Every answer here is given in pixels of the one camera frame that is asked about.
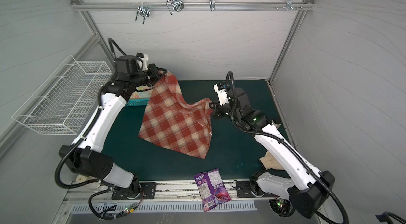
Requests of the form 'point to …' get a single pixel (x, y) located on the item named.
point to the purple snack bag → (212, 188)
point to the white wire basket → (65, 102)
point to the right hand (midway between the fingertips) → (213, 99)
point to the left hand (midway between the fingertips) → (170, 67)
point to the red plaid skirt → (181, 123)
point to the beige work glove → (269, 162)
